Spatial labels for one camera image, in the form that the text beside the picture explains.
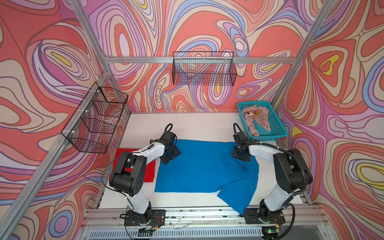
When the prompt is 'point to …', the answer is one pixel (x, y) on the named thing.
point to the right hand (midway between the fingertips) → (239, 157)
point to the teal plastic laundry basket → (278, 130)
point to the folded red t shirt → (150, 168)
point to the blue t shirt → (209, 166)
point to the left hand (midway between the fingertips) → (177, 154)
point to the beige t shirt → (260, 114)
